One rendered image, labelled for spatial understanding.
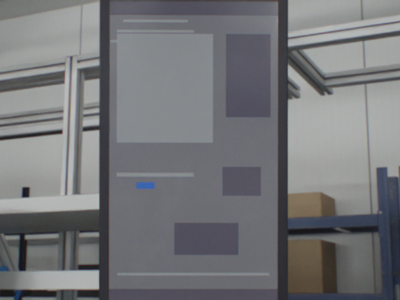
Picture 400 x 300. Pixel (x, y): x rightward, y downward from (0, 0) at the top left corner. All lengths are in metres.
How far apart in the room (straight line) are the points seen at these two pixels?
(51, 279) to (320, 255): 2.84
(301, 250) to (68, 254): 2.37
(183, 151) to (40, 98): 4.94
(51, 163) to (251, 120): 4.75
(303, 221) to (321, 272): 0.32
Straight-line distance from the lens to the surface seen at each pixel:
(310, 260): 4.28
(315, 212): 4.30
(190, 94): 1.10
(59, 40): 6.05
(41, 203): 1.62
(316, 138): 4.85
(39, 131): 2.89
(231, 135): 1.10
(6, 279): 1.66
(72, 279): 1.56
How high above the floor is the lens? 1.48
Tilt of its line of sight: 11 degrees up
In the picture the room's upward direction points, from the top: straight up
